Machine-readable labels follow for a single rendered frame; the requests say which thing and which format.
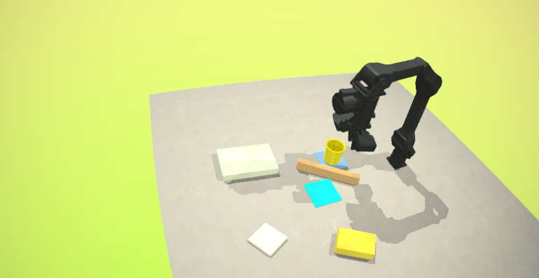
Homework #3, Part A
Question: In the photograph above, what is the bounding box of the yellow cup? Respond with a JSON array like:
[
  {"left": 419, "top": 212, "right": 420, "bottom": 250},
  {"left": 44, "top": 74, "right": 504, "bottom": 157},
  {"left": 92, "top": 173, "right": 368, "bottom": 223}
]
[{"left": 323, "top": 139, "right": 346, "bottom": 165}]

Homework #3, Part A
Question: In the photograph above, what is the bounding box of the tan wooden bar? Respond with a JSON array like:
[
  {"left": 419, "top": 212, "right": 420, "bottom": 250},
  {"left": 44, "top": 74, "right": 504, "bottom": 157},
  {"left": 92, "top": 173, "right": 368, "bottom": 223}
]
[{"left": 296, "top": 158, "right": 361, "bottom": 185}]

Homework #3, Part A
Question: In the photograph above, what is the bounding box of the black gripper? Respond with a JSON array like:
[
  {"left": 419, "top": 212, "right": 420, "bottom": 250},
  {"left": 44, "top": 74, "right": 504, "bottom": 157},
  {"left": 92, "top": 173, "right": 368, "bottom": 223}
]
[{"left": 348, "top": 111, "right": 377, "bottom": 152}]

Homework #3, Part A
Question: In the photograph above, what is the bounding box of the white flat square tile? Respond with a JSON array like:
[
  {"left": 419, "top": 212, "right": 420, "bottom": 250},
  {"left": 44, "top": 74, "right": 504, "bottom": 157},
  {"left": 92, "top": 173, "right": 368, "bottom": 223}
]
[{"left": 248, "top": 223, "right": 287, "bottom": 256}]

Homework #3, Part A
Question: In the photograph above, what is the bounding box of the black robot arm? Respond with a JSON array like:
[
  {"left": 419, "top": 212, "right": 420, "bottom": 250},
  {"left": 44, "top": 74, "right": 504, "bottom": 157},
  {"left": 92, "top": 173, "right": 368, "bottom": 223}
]
[{"left": 332, "top": 57, "right": 442, "bottom": 169}]

